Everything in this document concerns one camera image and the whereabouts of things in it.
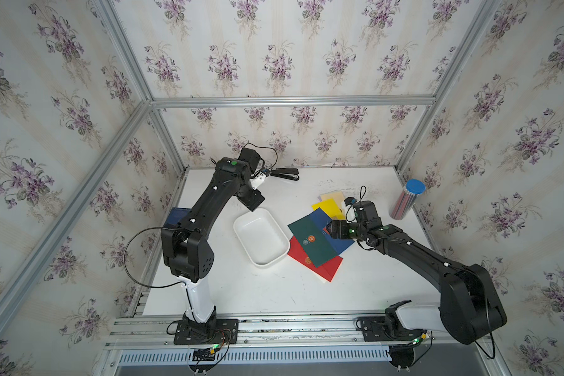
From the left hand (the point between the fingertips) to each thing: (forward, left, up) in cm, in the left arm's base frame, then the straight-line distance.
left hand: (250, 200), depth 86 cm
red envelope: (-20, -29, -17) cm, 39 cm away
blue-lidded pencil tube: (+3, -61, +3) cm, 61 cm away
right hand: (-7, -33, -8) cm, 35 cm away
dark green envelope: (-8, -25, -17) cm, 31 cm away
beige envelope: (+15, -38, -16) cm, 44 cm away
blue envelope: (+3, -30, -18) cm, 35 cm away
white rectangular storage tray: (-7, -3, -16) cm, 18 cm away
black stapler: (+28, -16, -15) cm, 36 cm away
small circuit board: (-45, +12, -20) cm, 51 cm away
